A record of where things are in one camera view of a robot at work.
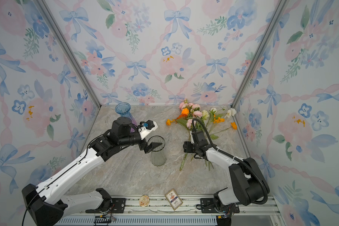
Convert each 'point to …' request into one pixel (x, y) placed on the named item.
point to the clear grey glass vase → (157, 157)
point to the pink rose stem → (192, 107)
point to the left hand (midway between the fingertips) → (157, 133)
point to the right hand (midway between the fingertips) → (189, 145)
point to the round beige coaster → (144, 200)
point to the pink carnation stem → (197, 125)
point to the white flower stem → (232, 111)
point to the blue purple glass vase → (124, 108)
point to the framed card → (173, 198)
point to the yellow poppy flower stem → (216, 119)
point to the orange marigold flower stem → (184, 113)
